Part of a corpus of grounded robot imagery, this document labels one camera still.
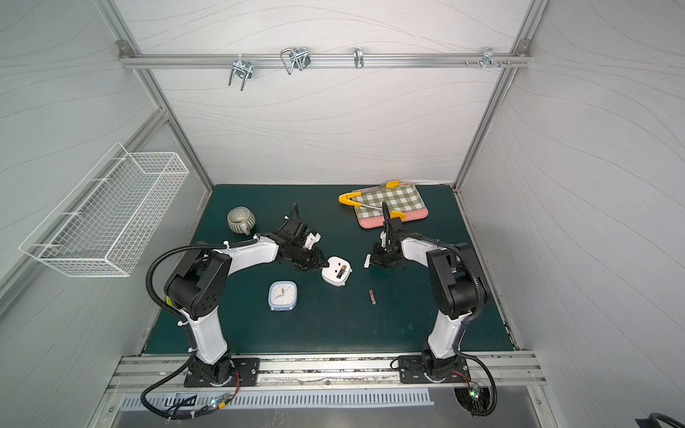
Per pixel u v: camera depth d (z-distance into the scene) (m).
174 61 0.77
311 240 0.90
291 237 0.77
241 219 1.07
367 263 0.96
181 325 0.52
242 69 0.79
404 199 1.16
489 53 0.77
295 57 0.77
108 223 0.69
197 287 0.50
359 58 0.78
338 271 0.90
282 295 0.85
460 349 0.62
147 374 0.75
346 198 1.13
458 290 0.49
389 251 0.72
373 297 0.88
